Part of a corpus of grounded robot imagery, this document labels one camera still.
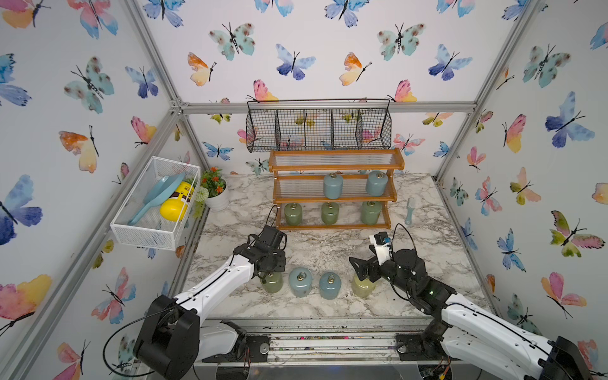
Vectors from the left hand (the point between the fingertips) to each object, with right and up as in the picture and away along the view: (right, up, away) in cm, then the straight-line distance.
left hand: (282, 260), depth 86 cm
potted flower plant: (-29, +28, +15) cm, 43 cm away
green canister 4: (+34, +17, +11) cm, 40 cm away
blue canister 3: (+35, +28, +5) cm, 45 cm away
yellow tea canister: (+28, -8, -7) cm, 30 cm away
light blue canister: (+7, -5, -7) cm, 11 cm away
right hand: (+28, +5, -9) cm, 29 cm away
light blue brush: (+56, +19, +24) cm, 64 cm away
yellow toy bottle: (-29, +19, -16) cm, 39 cm away
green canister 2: (+3, +16, +12) cm, 20 cm away
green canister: (-2, -6, -5) cm, 8 cm away
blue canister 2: (+19, +27, +3) cm, 33 cm away
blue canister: (+17, -6, -7) cm, 19 cm away
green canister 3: (+18, +17, +12) cm, 27 cm away
